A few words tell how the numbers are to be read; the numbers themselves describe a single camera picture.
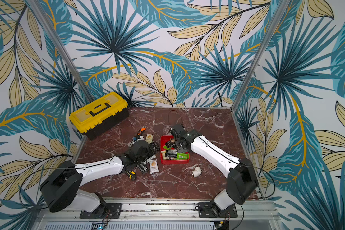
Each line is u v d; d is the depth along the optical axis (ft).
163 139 3.24
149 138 3.27
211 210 2.16
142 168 2.83
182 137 1.91
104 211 2.18
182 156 2.94
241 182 1.38
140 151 2.15
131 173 2.75
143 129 3.48
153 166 2.88
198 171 2.79
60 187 1.40
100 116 3.04
